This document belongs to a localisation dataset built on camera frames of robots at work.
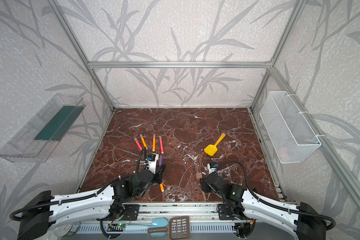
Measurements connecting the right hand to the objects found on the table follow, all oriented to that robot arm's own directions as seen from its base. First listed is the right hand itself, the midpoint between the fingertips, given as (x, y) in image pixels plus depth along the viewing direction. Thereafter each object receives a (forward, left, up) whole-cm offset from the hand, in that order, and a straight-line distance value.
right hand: (201, 176), depth 83 cm
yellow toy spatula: (+18, -7, -2) cm, 19 cm away
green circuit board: (-23, +43, -4) cm, 49 cm away
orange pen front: (-5, +22, -2) cm, 23 cm away
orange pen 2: (+23, +31, -2) cm, 38 cm away
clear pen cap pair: (+1, +2, -2) cm, 3 cm away
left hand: (+4, +18, +9) cm, 21 cm away
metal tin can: (-25, +62, +6) cm, 67 cm away
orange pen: (+24, +38, -2) cm, 45 cm away
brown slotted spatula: (-23, +12, -2) cm, 26 cm away
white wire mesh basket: (+4, -36, +32) cm, 48 cm away
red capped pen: (+21, +26, -2) cm, 33 cm away
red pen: (+22, +41, -2) cm, 47 cm away
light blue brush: (-21, +23, -1) cm, 31 cm away
